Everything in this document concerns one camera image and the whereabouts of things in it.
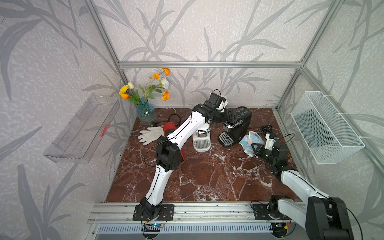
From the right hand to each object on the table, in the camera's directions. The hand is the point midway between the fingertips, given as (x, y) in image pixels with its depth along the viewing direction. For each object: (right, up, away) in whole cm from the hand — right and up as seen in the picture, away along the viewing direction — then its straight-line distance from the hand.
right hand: (252, 143), depth 87 cm
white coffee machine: (-31, +1, +12) cm, 33 cm away
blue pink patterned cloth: (-4, +1, 0) cm, 4 cm away
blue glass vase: (-68, +19, +15) cm, 72 cm away
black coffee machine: (-10, +9, -3) cm, 14 cm away
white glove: (-64, +5, +17) cm, 67 cm away
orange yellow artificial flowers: (-63, +41, +20) cm, 78 cm away
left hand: (-13, +14, -3) cm, 19 cm away
